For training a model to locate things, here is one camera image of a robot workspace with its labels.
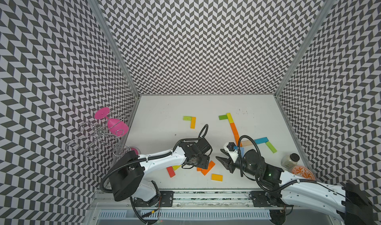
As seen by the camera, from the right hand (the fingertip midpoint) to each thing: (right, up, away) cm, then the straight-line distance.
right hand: (219, 155), depth 75 cm
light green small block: (-20, +17, +29) cm, 39 cm away
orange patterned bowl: (+46, -10, +4) cm, 47 cm away
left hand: (-9, -7, +6) cm, 13 cm away
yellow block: (+12, +16, +30) cm, 36 cm away
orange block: (+14, +9, +24) cm, 29 cm away
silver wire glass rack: (-65, +9, +2) cm, 66 cm away
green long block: (+35, 0, +16) cm, 38 cm away
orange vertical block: (-10, -10, +7) cm, 16 cm away
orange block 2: (+14, +6, +22) cm, 26 cm away
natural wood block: (+20, +2, +17) cm, 26 cm away
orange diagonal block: (-7, -11, +7) cm, 15 cm away
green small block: (+7, +18, +29) cm, 35 cm away
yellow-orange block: (-15, +14, +28) cm, 34 cm away
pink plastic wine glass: (-57, +14, +7) cm, 59 cm away
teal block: (+28, +4, +16) cm, 33 cm away
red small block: (-26, -11, +7) cm, 30 cm away
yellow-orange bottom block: (-1, -14, +6) cm, 16 cm away
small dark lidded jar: (+38, -5, +4) cm, 38 cm away
